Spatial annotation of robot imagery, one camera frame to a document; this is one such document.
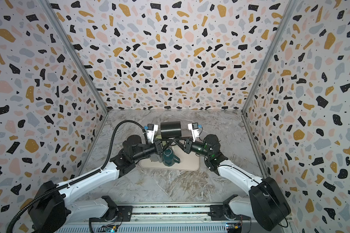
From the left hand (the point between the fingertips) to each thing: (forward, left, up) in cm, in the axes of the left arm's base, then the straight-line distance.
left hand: (173, 141), depth 71 cm
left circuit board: (-32, +32, -27) cm, 52 cm away
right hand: (0, -1, -1) cm, 1 cm away
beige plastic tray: (+2, -8, -27) cm, 28 cm away
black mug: (+2, +1, +6) cm, 7 cm away
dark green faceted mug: (0, +3, -19) cm, 20 cm away
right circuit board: (-33, -29, -28) cm, 52 cm away
